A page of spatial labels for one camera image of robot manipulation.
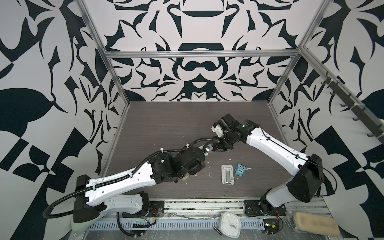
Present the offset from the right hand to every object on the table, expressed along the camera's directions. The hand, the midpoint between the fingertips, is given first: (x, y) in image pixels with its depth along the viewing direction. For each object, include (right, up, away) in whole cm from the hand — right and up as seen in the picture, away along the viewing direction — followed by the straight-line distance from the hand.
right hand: (211, 148), depth 77 cm
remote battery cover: (-14, -17, +6) cm, 23 cm away
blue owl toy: (+17, -14, +9) cm, 24 cm away
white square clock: (+7, -32, -9) cm, 34 cm away
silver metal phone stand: (+9, -16, +6) cm, 19 cm away
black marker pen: (+2, -35, -9) cm, 36 cm away
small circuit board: (+27, -35, -6) cm, 45 cm away
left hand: (-7, +1, -9) cm, 11 cm away
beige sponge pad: (+45, -32, -9) cm, 56 cm away
